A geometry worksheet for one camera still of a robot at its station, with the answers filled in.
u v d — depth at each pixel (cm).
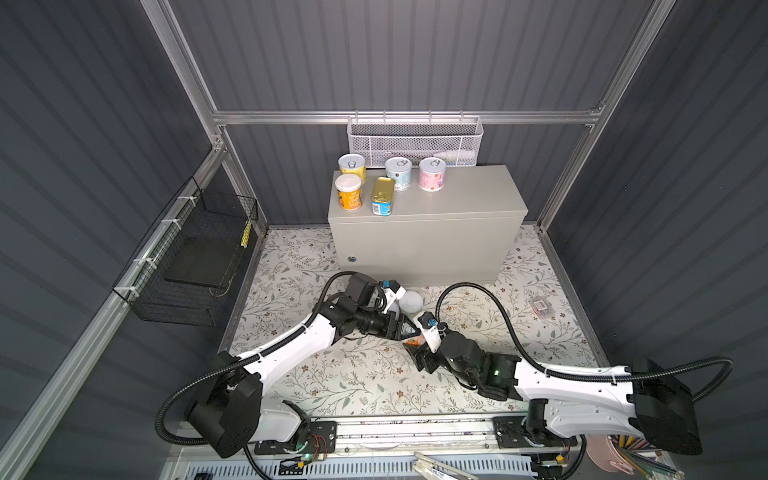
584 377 47
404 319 70
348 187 72
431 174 79
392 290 74
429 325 65
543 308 94
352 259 89
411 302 89
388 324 69
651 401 42
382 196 74
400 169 80
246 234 84
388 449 73
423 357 67
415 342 74
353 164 80
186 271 70
